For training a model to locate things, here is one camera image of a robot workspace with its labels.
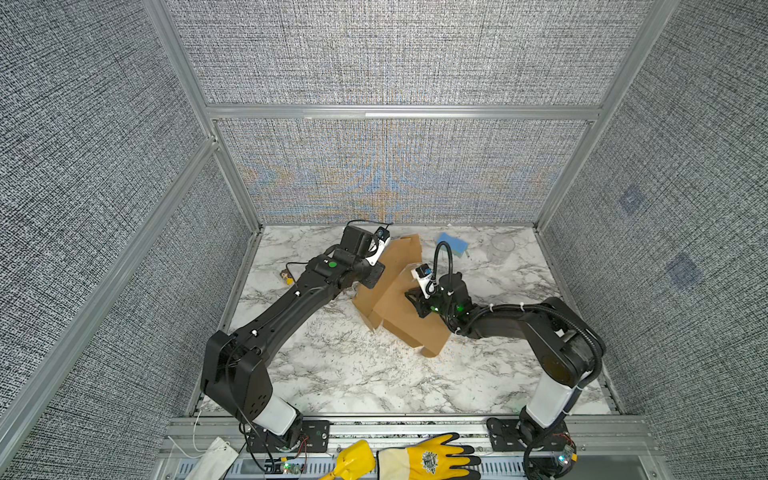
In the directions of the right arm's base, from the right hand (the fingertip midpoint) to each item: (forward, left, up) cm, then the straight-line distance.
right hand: (408, 290), depth 93 cm
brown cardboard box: (-2, +6, -5) cm, 7 cm away
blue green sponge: (+22, -19, -4) cm, 30 cm away
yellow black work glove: (-43, -3, -4) cm, 44 cm away
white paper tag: (-44, +46, -4) cm, 64 cm away
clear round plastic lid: (+21, -35, -1) cm, 41 cm away
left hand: (0, +10, +14) cm, 17 cm away
